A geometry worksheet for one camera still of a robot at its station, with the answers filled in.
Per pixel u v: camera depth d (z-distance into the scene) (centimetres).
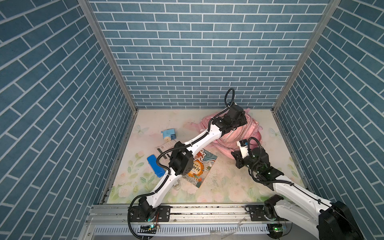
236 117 71
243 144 72
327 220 40
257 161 63
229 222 72
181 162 59
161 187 62
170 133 100
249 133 84
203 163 91
